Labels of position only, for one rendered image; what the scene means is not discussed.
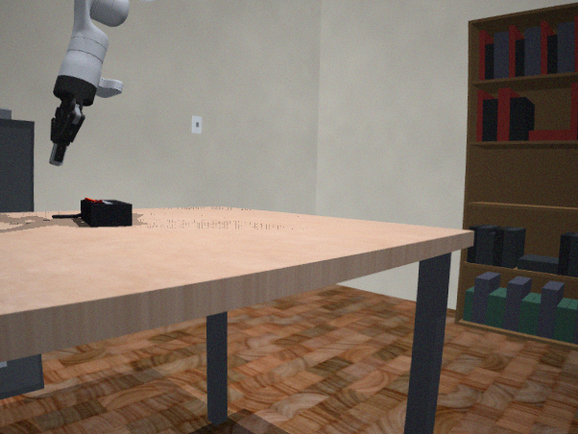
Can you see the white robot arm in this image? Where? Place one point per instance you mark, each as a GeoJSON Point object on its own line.
{"type": "Point", "coordinates": [88, 44]}

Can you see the black power strip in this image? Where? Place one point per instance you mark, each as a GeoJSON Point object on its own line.
{"type": "Point", "coordinates": [100, 213]}

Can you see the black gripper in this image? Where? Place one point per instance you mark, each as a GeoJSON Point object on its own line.
{"type": "Point", "coordinates": [72, 92]}

